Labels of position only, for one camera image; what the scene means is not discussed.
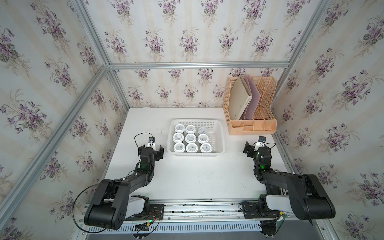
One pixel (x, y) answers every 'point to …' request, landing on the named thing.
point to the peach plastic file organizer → (264, 122)
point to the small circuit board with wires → (143, 227)
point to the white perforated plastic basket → (216, 131)
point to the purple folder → (256, 96)
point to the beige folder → (239, 98)
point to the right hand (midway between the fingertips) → (256, 143)
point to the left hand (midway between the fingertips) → (153, 146)
